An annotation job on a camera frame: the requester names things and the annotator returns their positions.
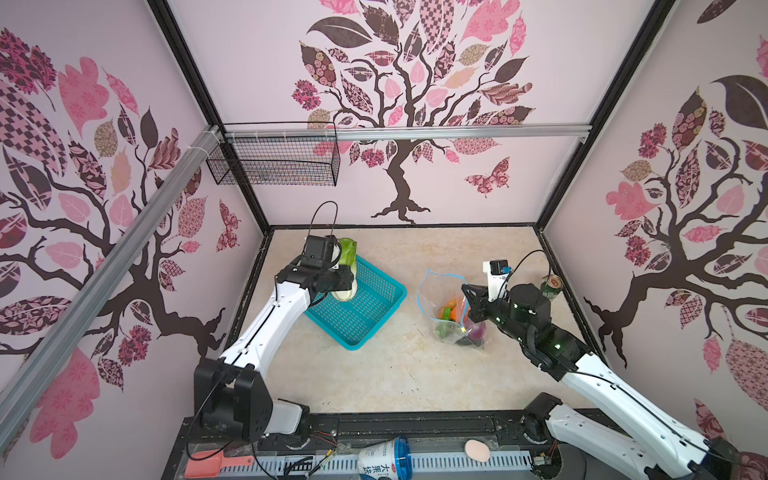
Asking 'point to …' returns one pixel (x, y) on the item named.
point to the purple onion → (475, 331)
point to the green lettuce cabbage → (348, 257)
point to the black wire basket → (280, 154)
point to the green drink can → (551, 286)
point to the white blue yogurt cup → (386, 460)
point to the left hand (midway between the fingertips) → (345, 280)
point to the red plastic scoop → (211, 467)
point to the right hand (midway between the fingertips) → (465, 283)
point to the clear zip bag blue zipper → (442, 298)
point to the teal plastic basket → (355, 323)
